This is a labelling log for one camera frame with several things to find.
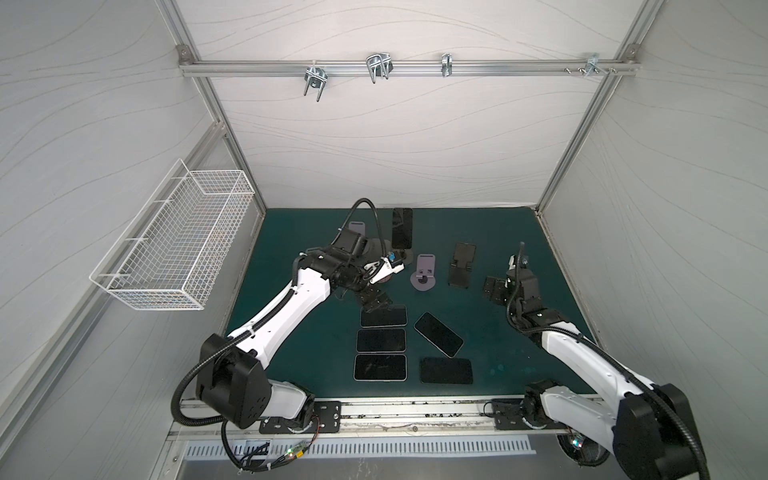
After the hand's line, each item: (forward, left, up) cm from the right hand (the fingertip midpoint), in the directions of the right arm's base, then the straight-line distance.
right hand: (509, 275), depth 87 cm
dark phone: (+17, +32, 0) cm, 36 cm away
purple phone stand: (+3, +24, -8) cm, 26 cm away
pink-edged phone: (-17, +37, -11) cm, 42 cm away
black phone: (-24, +19, -12) cm, 34 cm away
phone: (-10, +35, -11) cm, 38 cm away
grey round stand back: (+13, +30, -11) cm, 34 cm away
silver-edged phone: (-14, +20, -13) cm, 28 cm away
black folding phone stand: (+8, +12, -8) cm, 16 cm away
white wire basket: (-8, +86, +21) cm, 89 cm away
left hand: (-7, +36, +6) cm, 37 cm away
